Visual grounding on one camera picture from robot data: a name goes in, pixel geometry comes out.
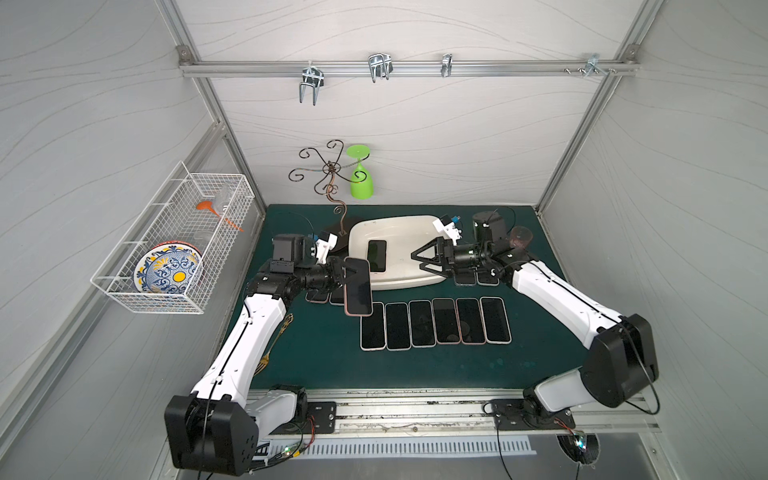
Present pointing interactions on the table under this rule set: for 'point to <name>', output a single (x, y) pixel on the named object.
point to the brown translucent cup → (520, 237)
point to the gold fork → (266, 356)
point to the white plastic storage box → (403, 236)
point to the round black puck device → (583, 447)
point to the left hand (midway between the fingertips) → (360, 275)
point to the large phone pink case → (445, 320)
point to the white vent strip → (385, 448)
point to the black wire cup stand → (331, 168)
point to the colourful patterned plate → (166, 267)
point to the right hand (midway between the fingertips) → (415, 262)
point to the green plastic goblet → (361, 181)
